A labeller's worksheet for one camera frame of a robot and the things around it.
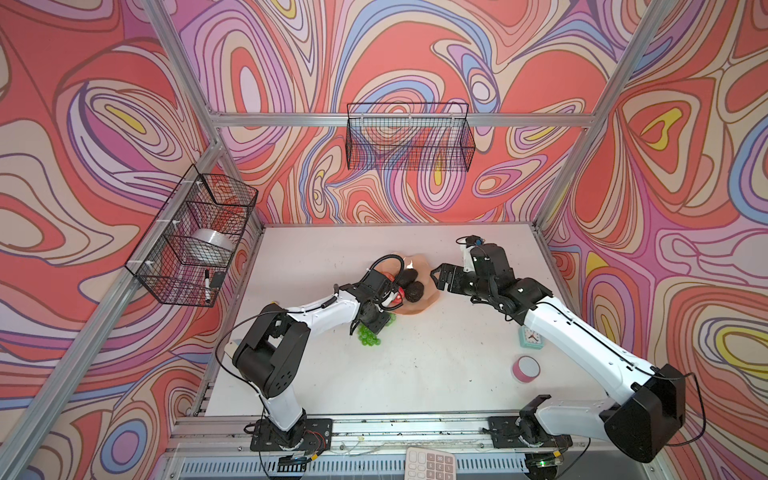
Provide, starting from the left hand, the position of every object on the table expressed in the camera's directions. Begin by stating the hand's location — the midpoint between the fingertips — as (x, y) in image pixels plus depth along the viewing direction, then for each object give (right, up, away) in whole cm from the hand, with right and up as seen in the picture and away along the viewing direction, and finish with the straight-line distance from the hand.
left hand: (380, 316), depth 92 cm
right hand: (+18, +12, -13) cm, 25 cm away
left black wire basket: (-46, +21, -21) cm, 55 cm away
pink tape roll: (+39, -11, -13) cm, 43 cm away
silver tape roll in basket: (-41, +23, -19) cm, 51 cm away
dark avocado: (+9, +12, +8) cm, 17 cm away
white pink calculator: (+12, -30, -23) cm, 39 cm away
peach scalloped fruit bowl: (+14, +16, +11) cm, 24 cm away
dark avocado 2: (+11, +8, +2) cm, 13 cm away
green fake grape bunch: (-3, -6, -4) cm, 8 cm away
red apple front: (+6, +5, +2) cm, 8 cm away
